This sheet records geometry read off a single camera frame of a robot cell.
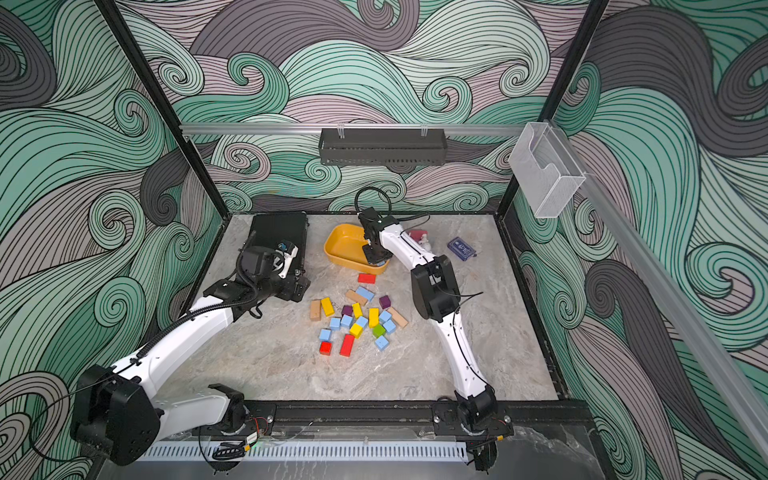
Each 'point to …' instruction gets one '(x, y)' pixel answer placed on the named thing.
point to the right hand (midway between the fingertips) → (376, 257)
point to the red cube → (325, 348)
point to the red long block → (347, 344)
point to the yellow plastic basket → (344, 246)
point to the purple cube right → (385, 301)
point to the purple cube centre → (347, 310)
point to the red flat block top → (367, 278)
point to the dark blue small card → (460, 248)
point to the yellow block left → (327, 305)
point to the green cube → (379, 330)
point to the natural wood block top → (353, 295)
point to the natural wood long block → (398, 317)
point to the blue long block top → (367, 294)
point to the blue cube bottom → (381, 342)
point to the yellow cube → (356, 330)
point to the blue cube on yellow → (362, 321)
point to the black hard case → (270, 229)
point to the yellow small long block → (357, 309)
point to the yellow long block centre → (373, 317)
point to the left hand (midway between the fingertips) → (293, 273)
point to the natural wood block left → (316, 310)
